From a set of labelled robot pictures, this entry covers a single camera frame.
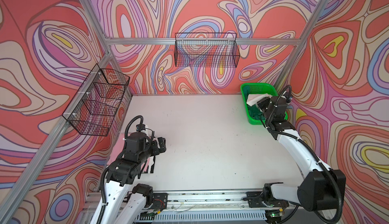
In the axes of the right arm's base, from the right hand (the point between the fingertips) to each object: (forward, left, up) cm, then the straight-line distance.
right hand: (264, 99), depth 81 cm
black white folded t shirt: (-26, +63, -24) cm, 72 cm away
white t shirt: (+2, +5, -2) cm, 6 cm away
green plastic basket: (+30, -17, -21) cm, 40 cm away
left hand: (-20, +55, -5) cm, 59 cm away
